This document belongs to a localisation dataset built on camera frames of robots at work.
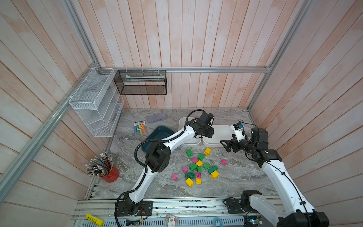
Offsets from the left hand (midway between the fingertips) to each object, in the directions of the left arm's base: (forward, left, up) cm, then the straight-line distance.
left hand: (211, 134), depth 91 cm
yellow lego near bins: (-8, +2, -8) cm, 12 cm away
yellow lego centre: (-16, +9, -10) cm, 20 cm away
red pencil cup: (-21, +66, -1) cm, 69 cm away
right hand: (-8, -7, +8) cm, 13 cm away
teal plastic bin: (+7, +36, -8) cm, 38 cm away
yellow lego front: (-28, +15, -8) cm, 33 cm away
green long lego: (-20, +1, -8) cm, 22 cm away
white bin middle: (0, +11, -10) cm, 14 cm away
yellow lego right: (-23, 0, -9) cm, 25 cm away
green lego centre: (-17, +4, -10) cm, 20 cm away
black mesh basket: (+38, +50, +14) cm, 64 cm away
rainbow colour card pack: (+13, +52, -10) cm, 54 cm away
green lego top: (-8, +14, -10) cm, 19 cm away
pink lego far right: (-15, -8, -10) cm, 20 cm away
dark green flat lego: (-24, +14, -9) cm, 29 cm away
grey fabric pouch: (+23, +41, -10) cm, 48 cm away
